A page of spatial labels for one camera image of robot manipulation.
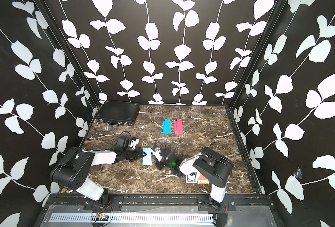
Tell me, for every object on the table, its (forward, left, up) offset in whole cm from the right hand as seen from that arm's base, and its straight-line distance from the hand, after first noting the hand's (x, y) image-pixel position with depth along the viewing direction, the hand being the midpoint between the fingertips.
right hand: (152, 155), depth 88 cm
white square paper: (-2, +4, -3) cm, 5 cm away
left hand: (+3, +4, -1) cm, 5 cm away
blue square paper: (+24, -9, -2) cm, 25 cm away
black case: (+40, +34, -4) cm, 53 cm away
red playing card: (-14, -30, -2) cm, 33 cm away
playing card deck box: (-13, -24, -3) cm, 28 cm away
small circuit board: (-32, +23, -3) cm, 40 cm away
